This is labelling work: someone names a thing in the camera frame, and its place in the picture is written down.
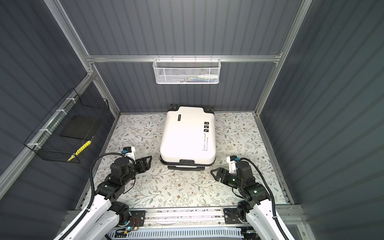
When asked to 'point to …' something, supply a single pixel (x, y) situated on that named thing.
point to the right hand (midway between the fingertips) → (217, 175)
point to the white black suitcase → (188, 139)
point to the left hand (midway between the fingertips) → (147, 158)
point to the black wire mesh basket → (61, 133)
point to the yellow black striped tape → (80, 150)
